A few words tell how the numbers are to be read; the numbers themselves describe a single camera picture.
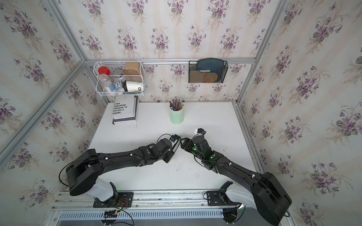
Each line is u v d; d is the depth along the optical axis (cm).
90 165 48
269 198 40
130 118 104
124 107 105
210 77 97
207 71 95
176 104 101
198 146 62
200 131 75
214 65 95
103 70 92
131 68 88
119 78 93
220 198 66
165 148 65
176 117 107
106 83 91
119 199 72
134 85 92
